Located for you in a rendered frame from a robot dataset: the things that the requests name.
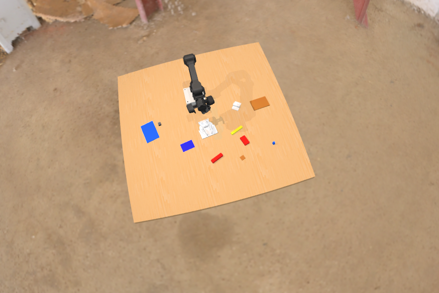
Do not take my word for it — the brown flat rectangular plate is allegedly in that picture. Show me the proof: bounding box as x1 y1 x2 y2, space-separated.
250 96 270 110

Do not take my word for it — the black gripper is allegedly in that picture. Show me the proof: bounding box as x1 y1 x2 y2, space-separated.
186 96 215 113

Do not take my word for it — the blue flat rectangular plate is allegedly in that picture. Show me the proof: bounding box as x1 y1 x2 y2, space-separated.
141 121 159 143
180 140 195 152

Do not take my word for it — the red rectangular block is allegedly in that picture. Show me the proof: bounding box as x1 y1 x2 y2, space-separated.
240 135 249 146
211 153 223 163

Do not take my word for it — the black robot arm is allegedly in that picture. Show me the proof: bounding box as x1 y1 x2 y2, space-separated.
183 53 211 114

